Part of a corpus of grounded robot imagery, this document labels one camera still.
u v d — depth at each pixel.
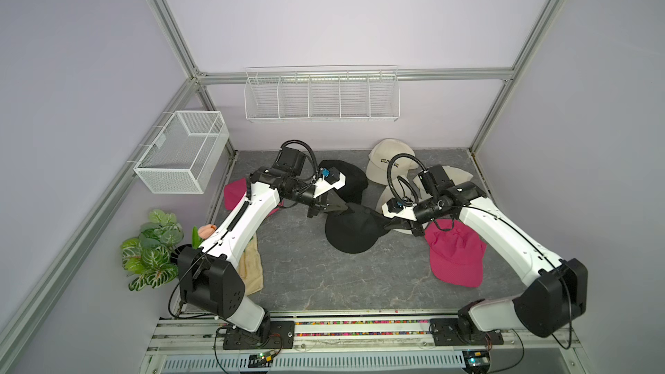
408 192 0.69
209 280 0.41
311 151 0.64
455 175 1.02
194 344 0.73
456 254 0.85
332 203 0.67
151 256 0.62
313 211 0.66
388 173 0.60
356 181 1.02
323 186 0.62
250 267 0.87
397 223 0.67
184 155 0.84
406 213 0.63
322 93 0.98
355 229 0.69
